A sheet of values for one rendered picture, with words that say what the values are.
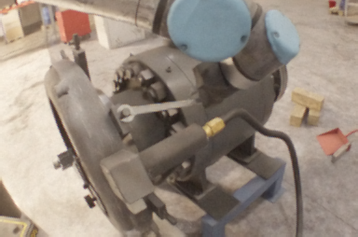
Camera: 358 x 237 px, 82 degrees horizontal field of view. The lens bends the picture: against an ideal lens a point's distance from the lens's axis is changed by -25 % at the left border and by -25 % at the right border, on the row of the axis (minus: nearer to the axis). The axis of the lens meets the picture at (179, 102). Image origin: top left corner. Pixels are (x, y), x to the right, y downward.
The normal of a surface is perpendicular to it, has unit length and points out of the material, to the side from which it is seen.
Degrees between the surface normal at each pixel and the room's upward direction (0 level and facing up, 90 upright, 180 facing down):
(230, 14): 92
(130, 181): 67
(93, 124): 46
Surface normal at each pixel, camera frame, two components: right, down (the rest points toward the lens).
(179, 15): -0.09, 0.52
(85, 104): 0.26, -0.50
